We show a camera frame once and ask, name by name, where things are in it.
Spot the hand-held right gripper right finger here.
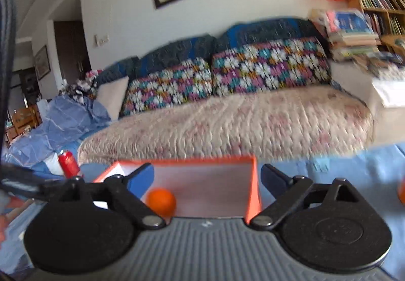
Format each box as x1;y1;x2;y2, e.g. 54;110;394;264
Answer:
249;164;369;231

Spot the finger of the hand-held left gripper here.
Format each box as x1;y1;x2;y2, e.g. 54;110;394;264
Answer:
43;177;83;198

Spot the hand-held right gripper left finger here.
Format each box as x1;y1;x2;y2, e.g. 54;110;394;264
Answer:
52;163;168;231

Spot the small orange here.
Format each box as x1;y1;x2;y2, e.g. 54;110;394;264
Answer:
146;188;177;217

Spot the orange cardboard box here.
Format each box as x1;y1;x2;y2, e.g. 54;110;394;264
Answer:
93;155;262;226

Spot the red drink can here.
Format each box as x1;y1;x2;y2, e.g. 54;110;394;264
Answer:
58;150;83;178

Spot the wooden furniture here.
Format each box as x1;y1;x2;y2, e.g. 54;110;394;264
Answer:
4;105;42;144

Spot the crumpled blue sheet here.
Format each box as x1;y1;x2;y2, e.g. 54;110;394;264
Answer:
8;96;112;174

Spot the beige quilted sofa cover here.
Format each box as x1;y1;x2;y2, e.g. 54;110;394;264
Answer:
77;88;374;168

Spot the blue star tablecloth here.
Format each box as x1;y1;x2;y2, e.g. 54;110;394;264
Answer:
0;143;405;272

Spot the beige pillow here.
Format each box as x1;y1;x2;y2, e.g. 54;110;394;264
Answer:
96;76;130;122

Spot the floral cushion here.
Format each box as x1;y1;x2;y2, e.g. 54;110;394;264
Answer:
211;37;332;96
120;58;214;117

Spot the colourful clothes pile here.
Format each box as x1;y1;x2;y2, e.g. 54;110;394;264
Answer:
65;70;102;101

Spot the dark blue patterned cushion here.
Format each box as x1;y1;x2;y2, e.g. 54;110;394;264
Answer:
95;56;140;86
136;35;217;76
217;18;326;51

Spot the small framed picture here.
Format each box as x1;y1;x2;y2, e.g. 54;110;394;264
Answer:
33;45;51;81

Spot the dark wooden door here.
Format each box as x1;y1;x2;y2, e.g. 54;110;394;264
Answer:
53;20;92;85

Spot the white cloth covered side table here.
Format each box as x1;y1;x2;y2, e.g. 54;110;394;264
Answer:
371;77;405;108

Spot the pile of small boxes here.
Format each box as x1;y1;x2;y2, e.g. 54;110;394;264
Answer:
369;55;405;78

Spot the stack of books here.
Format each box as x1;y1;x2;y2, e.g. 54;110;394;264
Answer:
326;9;384;62

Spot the pale plastic bag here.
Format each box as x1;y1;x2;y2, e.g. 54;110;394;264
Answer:
308;9;330;35

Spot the black ribbed cable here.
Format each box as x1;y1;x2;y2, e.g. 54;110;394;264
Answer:
0;0;17;155

